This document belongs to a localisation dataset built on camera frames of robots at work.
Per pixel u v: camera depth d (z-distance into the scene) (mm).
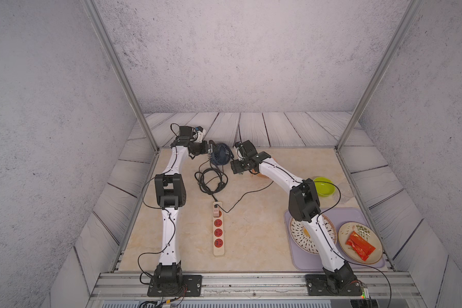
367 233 847
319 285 726
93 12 702
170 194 686
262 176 756
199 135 991
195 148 963
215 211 865
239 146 821
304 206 627
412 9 701
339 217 899
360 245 809
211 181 1050
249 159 804
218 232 845
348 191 984
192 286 728
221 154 1080
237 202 961
